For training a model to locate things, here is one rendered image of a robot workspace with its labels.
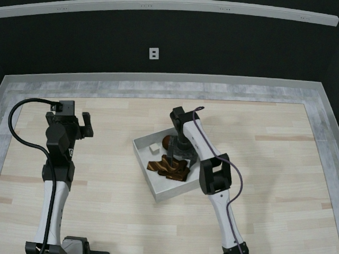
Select dark brown ball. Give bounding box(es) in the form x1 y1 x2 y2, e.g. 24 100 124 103
162 135 170 150

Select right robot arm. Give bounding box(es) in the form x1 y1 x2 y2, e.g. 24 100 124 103
170 106 249 254

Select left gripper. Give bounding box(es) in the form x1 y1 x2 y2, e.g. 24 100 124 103
46 112 94 146

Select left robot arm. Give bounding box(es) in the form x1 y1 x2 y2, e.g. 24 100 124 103
25 101 110 254

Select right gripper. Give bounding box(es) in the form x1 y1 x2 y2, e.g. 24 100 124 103
166 135 198 169

